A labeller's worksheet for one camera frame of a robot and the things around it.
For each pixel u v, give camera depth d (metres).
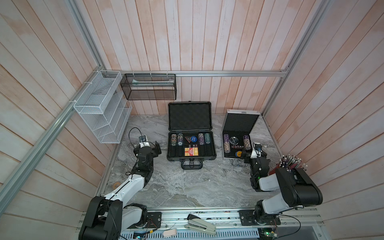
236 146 1.00
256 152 0.80
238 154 0.97
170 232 0.69
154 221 0.73
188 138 1.04
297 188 0.46
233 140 1.04
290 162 0.76
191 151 0.96
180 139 1.01
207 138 1.01
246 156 0.82
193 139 1.04
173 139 1.01
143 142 0.72
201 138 1.01
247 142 1.00
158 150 0.81
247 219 0.73
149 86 1.02
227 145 0.98
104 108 0.72
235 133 1.04
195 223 0.71
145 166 0.66
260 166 0.68
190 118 1.05
